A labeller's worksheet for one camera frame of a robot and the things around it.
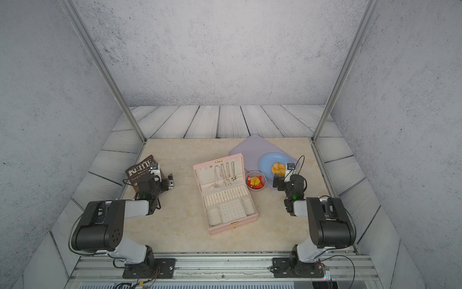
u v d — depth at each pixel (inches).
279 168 40.0
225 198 34.1
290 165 32.2
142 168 41.1
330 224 18.0
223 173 34.0
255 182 37.6
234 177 35.0
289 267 28.4
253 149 45.1
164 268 28.8
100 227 18.0
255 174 38.0
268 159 43.3
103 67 34.3
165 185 33.7
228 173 34.3
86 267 29.2
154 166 32.4
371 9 27.6
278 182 33.1
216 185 34.2
